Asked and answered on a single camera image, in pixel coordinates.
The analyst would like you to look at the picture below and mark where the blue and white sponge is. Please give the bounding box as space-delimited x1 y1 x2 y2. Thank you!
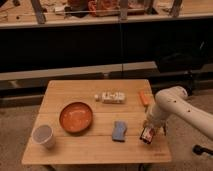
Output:
112 121 127 142

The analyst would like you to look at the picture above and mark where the orange bowl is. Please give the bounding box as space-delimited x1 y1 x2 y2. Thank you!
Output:
59 102 93 134

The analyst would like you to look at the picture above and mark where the red clutter on shelf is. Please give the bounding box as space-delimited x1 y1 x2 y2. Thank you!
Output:
67 0 119 17

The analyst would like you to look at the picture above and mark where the white paper cup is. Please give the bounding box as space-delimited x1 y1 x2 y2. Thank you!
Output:
32 125 55 149

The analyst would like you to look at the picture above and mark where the wooden table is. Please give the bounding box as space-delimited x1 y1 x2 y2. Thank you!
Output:
22 79 171 165

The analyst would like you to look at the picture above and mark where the metal shelf frame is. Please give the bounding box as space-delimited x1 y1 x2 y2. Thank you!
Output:
0 0 213 29

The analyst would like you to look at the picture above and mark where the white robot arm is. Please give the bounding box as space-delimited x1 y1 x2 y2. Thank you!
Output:
146 86 213 141

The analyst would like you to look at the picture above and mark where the orange marker pen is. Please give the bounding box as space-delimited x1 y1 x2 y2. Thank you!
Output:
139 91 149 107

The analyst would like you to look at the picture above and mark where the small white bottle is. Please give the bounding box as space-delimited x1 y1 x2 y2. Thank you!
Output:
94 91 126 104

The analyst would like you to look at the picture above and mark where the black object on floor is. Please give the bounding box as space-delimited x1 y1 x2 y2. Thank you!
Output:
193 145 213 155

